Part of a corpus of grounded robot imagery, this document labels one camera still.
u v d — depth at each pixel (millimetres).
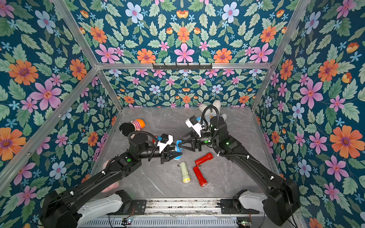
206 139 594
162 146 584
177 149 621
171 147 654
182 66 924
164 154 605
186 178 805
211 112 1103
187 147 596
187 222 703
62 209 384
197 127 586
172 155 629
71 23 735
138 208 736
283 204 388
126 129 958
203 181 794
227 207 717
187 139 590
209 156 884
